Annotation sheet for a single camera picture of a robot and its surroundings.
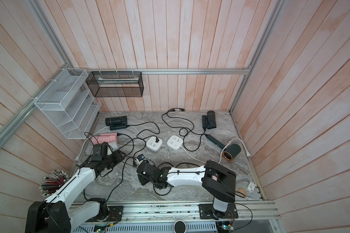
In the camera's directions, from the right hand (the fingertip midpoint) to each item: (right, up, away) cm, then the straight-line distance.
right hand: (140, 173), depth 81 cm
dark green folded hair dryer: (-24, +29, +28) cm, 47 cm away
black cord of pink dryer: (-21, +21, +25) cm, 39 cm away
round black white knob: (+22, -20, -15) cm, 33 cm away
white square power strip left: (+5, +14, +16) cm, 22 cm away
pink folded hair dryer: (-28, +19, +17) cm, 38 cm away
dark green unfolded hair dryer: (+57, +11, +12) cm, 59 cm away
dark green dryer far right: (+46, +31, +29) cm, 63 cm away
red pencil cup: (-42, -1, -11) cm, 43 cm away
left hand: (-12, +8, +6) cm, 15 cm away
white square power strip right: (+20, +16, +18) cm, 31 cm away
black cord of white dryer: (-12, -4, +5) cm, 14 cm away
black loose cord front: (+19, +1, +9) cm, 21 cm away
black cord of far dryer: (+42, +22, +26) cm, 54 cm away
